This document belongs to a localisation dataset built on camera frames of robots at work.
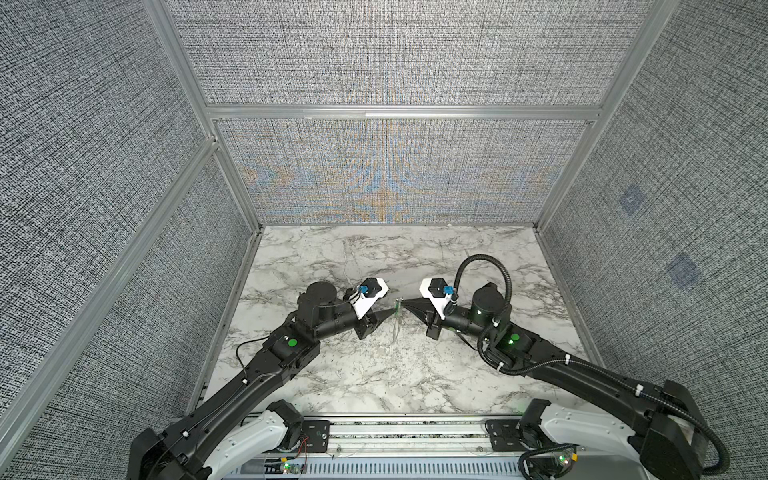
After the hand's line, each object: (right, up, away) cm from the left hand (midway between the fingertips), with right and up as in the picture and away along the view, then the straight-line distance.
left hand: (388, 301), depth 70 cm
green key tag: (+2, -1, -1) cm, 3 cm away
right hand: (+4, +1, -1) cm, 4 cm away
